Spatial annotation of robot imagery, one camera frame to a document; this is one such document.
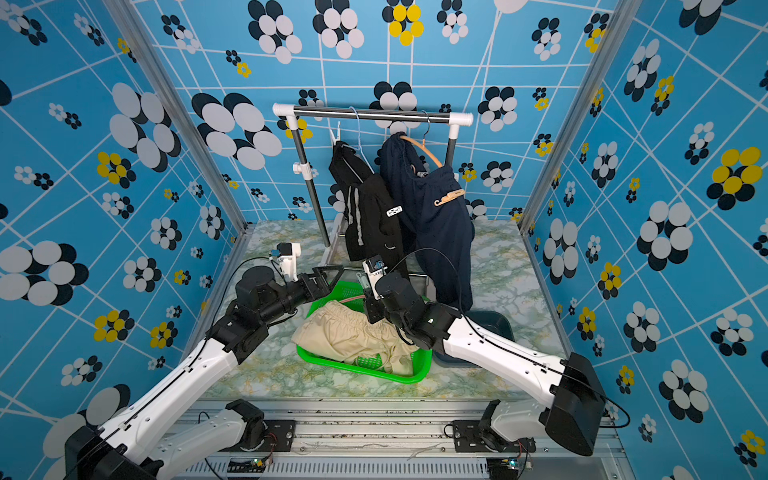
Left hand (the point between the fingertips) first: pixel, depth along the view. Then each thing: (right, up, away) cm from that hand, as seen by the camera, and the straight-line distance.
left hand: (339, 269), depth 71 cm
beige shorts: (-1, -18, +9) cm, 20 cm away
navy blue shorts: (+25, +13, +8) cm, 29 cm away
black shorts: (+8, +12, +5) cm, 16 cm away
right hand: (+7, -5, +4) cm, 10 cm away
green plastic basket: (+2, -8, +14) cm, 16 cm away
